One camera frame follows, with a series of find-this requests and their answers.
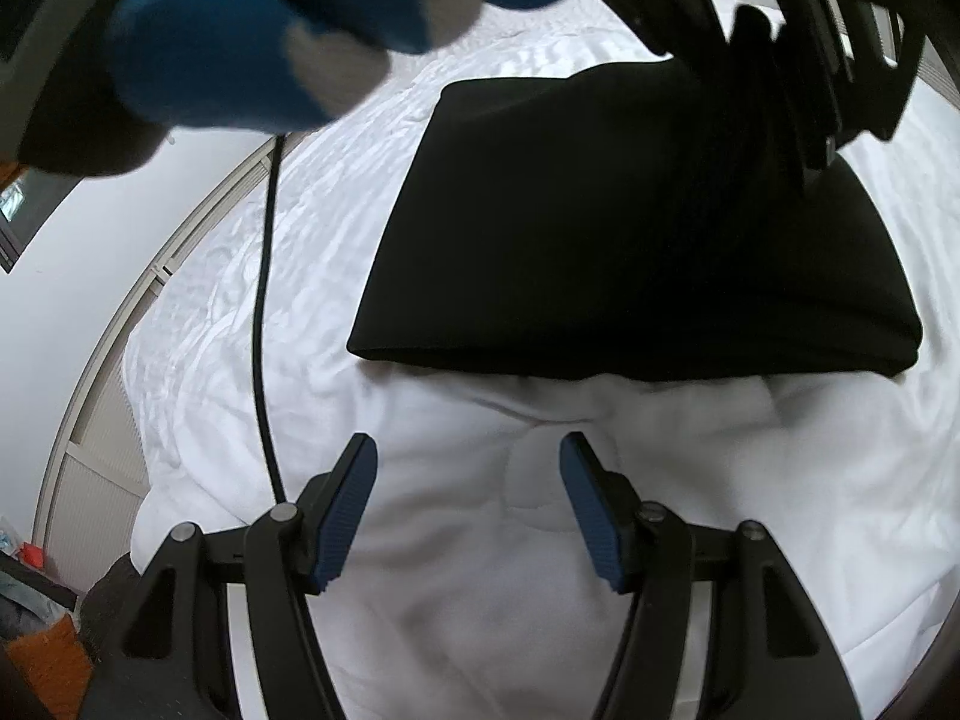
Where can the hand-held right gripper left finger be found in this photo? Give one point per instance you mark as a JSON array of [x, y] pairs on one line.
[[345, 517]]

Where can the black pants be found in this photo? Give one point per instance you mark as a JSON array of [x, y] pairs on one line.
[[600, 240]]

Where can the low white louvered cabinet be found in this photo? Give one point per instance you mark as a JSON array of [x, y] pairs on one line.
[[97, 427]]

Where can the dark cloth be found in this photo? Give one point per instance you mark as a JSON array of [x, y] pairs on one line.
[[109, 607]]

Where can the person's left hand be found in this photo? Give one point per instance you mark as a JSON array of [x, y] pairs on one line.
[[217, 45]]

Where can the white bed duvet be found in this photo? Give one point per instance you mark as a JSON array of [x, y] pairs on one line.
[[465, 600]]

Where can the orange mat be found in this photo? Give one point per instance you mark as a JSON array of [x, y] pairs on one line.
[[45, 675]]

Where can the small red object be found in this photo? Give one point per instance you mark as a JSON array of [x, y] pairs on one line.
[[33, 555]]

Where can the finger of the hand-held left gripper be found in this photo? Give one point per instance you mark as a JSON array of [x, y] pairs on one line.
[[896, 67], [814, 90]]

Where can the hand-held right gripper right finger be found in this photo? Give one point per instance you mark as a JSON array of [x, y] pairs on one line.
[[596, 517]]

